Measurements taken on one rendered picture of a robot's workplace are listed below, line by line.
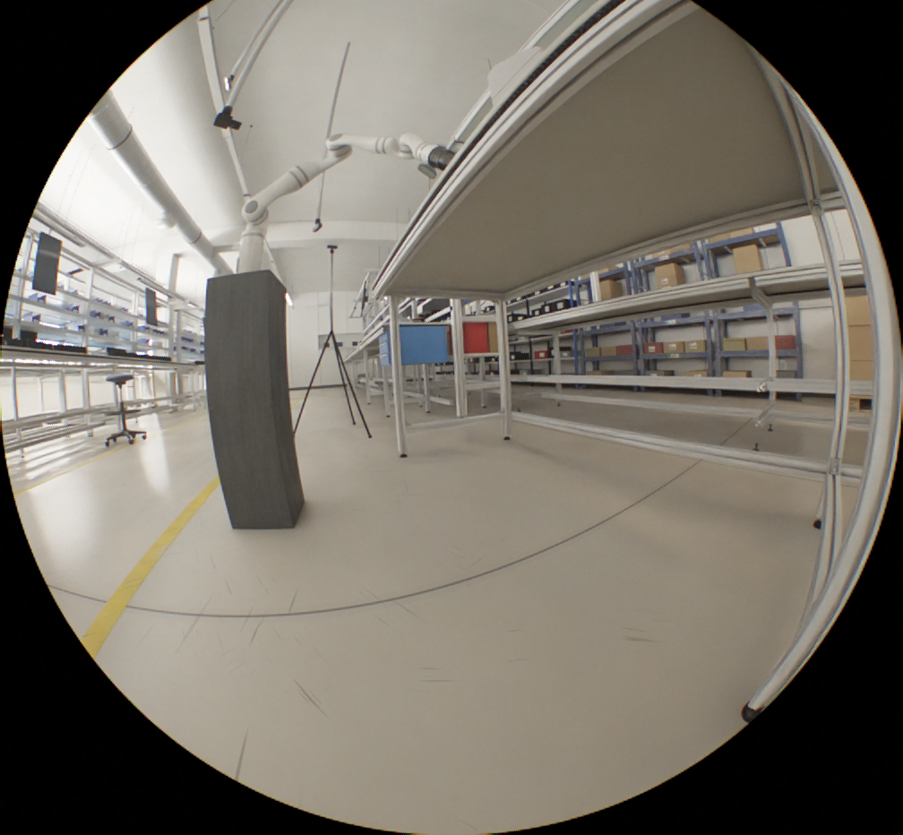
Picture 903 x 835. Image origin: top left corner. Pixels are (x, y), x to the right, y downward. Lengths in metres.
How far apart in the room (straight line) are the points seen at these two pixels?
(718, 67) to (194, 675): 1.36
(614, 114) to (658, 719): 1.02
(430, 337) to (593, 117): 2.52
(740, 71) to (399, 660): 1.18
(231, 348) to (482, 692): 1.06
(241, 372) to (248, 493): 0.39
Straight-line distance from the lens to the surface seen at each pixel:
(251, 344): 1.03
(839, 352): 1.08
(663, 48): 0.63
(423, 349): 2.88
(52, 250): 3.89
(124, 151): 4.53
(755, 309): 4.22
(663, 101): 0.72
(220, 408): 1.08
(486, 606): 0.71
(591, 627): 0.68
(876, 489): 0.40
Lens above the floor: 0.50
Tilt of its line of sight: 3 degrees down
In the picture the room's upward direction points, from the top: 3 degrees counter-clockwise
